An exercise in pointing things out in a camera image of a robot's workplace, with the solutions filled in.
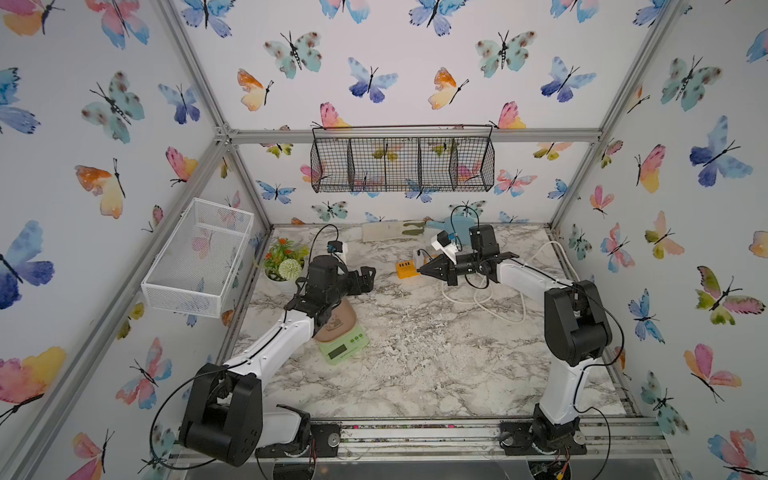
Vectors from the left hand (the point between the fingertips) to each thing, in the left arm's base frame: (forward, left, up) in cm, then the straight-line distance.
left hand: (364, 268), depth 85 cm
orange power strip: (+11, -13, -16) cm, 23 cm away
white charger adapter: (+12, -17, -11) cm, 24 cm away
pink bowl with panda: (-8, +7, -14) cm, 18 cm away
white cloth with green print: (+31, -8, -17) cm, 36 cm away
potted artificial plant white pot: (+3, +24, -2) cm, 24 cm away
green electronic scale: (-17, +8, -16) cm, 25 cm away
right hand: (+1, -18, -1) cm, 18 cm away
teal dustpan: (+31, -34, -15) cm, 49 cm away
